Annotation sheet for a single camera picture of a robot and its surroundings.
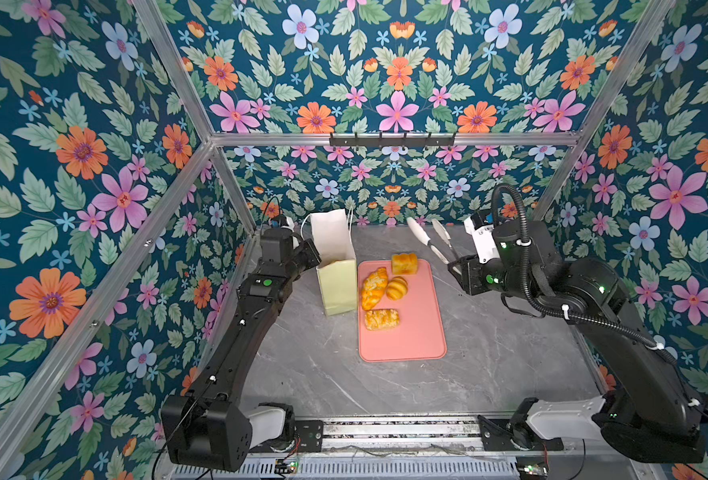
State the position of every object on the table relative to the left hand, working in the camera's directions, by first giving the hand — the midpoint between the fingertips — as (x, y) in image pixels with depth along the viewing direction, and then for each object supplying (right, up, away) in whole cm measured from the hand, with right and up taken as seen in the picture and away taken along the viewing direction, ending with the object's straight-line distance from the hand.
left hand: (320, 236), depth 76 cm
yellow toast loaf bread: (+24, -8, +25) cm, 36 cm away
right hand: (+31, -6, -16) cm, 35 cm away
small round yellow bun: (+22, -16, +22) cm, 35 cm away
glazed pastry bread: (+16, -25, +14) cm, 33 cm away
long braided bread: (+13, -16, +22) cm, 31 cm away
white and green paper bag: (0, +1, +15) cm, 15 cm away
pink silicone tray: (+29, -30, +15) cm, 44 cm away
